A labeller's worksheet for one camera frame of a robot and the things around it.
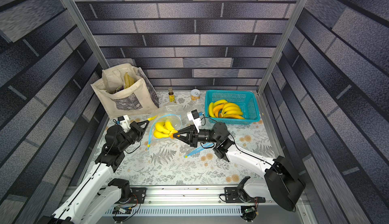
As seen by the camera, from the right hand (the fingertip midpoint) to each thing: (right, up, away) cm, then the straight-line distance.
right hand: (173, 134), depth 63 cm
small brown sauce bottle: (-8, +18, +44) cm, 48 cm away
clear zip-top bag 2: (+13, -5, +2) cm, 14 cm away
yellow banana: (+27, +14, +46) cm, 55 cm away
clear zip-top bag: (-2, +7, +4) cm, 8 cm away
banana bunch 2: (+34, +10, +37) cm, 51 cm away
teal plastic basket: (+47, +16, +45) cm, 67 cm away
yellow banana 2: (+20, +9, +37) cm, 43 cm away
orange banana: (+36, +4, +38) cm, 52 cm away
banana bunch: (-4, +2, -1) cm, 4 cm away
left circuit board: (-26, -38, +8) cm, 47 cm away
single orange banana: (+24, +9, +39) cm, 46 cm away
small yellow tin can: (+9, +20, +48) cm, 53 cm away
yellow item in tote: (-34, +29, +32) cm, 55 cm away
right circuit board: (+36, -41, +10) cm, 55 cm away
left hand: (-14, +5, +12) cm, 19 cm away
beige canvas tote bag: (-31, +21, +20) cm, 43 cm away
